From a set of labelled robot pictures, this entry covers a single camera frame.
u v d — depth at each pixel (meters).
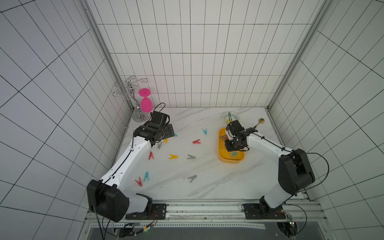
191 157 0.92
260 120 1.10
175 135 1.04
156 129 0.55
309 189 0.49
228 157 0.92
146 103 0.98
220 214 0.73
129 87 0.95
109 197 0.38
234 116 1.10
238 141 0.66
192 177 0.83
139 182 0.83
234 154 0.92
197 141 0.99
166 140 1.00
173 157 0.92
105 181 0.40
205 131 1.04
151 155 0.93
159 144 0.98
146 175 0.85
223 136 1.01
